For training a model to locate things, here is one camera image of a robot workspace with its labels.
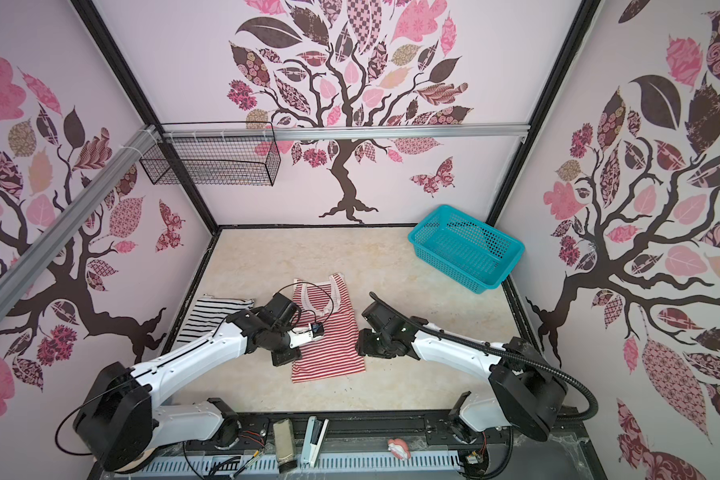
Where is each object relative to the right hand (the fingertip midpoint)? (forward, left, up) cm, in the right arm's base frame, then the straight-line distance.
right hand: (359, 345), depth 83 cm
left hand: (-1, +19, -1) cm, 19 cm away
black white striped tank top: (+13, +50, -4) cm, 52 cm away
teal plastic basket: (+41, -41, -6) cm, 58 cm away
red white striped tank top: (-1, +6, -4) cm, 7 cm away
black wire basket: (+75, +60, +12) cm, 97 cm away
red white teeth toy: (-25, -9, 0) cm, 26 cm away
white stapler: (-21, +11, -2) cm, 23 cm away
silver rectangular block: (-23, +18, -2) cm, 29 cm away
